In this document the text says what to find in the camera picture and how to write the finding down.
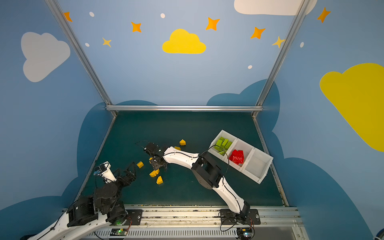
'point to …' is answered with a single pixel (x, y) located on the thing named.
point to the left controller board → (118, 232)
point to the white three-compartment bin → (251, 161)
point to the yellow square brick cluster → (150, 158)
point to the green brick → (222, 145)
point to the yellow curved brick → (153, 173)
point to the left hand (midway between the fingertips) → (131, 167)
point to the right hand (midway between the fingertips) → (161, 161)
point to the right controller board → (244, 233)
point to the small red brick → (237, 156)
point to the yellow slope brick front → (159, 180)
